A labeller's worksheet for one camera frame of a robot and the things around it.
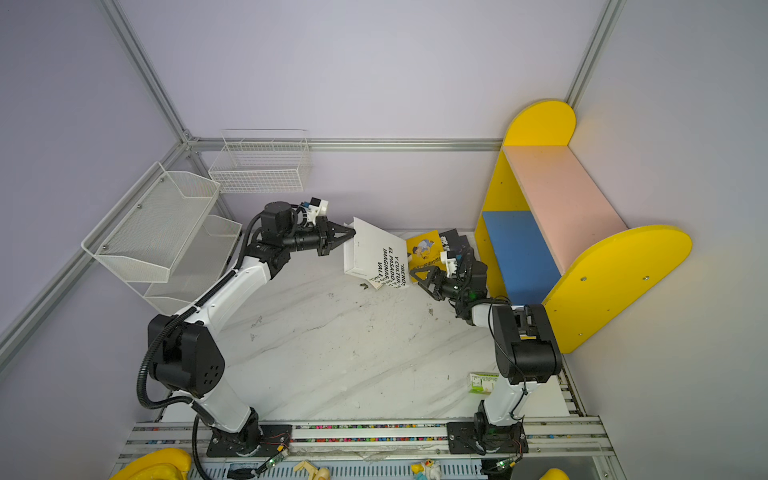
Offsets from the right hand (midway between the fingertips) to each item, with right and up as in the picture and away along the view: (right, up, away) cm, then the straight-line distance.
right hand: (415, 279), depth 88 cm
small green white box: (+17, -27, -9) cm, 33 cm away
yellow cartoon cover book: (+5, +9, +23) cm, 25 cm away
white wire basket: (-51, +38, +7) cm, 64 cm away
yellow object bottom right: (+30, -43, -21) cm, 57 cm away
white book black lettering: (-11, +7, -3) cm, 14 cm away
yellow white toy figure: (+2, -42, -21) cm, 47 cm away
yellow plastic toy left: (-59, -41, -21) cm, 75 cm away
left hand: (-16, +13, -13) cm, 25 cm away
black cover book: (+17, +13, +26) cm, 34 cm away
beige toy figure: (-25, -44, -19) cm, 54 cm away
